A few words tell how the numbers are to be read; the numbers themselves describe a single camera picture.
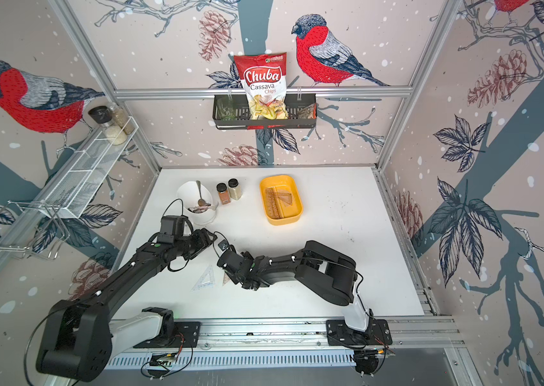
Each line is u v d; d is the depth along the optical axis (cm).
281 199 107
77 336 40
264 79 81
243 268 68
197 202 101
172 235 67
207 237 79
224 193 101
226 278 85
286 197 108
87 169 77
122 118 86
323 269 53
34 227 61
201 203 101
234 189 104
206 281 85
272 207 104
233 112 92
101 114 78
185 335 73
